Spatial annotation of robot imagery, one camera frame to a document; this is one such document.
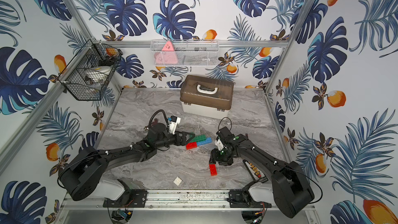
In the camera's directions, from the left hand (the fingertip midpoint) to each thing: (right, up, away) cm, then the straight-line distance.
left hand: (190, 133), depth 80 cm
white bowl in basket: (-48, +30, 0) cm, 57 cm away
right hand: (+12, -15, +1) cm, 20 cm away
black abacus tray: (+34, -21, +1) cm, 40 cm away
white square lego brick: (-7, -24, -2) cm, 25 cm away
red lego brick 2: (+12, -20, +2) cm, 23 cm away
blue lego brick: (+10, -7, +12) cm, 17 cm away
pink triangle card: (-14, +43, +9) cm, 47 cm away
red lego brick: (0, -9, +9) cm, 13 cm away
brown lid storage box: (+9, +19, +10) cm, 23 cm away
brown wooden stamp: (-29, 0, +19) cm, 34 cm away
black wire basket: (-57, +27, -4) cm, 64 cm away
